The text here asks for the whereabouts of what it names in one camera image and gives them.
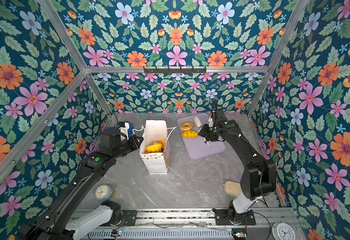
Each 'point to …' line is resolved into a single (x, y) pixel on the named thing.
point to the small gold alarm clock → (104, 192)
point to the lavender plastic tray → (196, 146)
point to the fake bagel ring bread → (186, 126)
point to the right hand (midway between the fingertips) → (201, 133)
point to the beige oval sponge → (232, 188)
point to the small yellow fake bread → (189, 134)
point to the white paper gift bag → (152, 131)
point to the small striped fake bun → (156, 148)
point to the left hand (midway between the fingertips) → (145, 135)
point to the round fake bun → (163, 143)
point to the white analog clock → (281, 231)
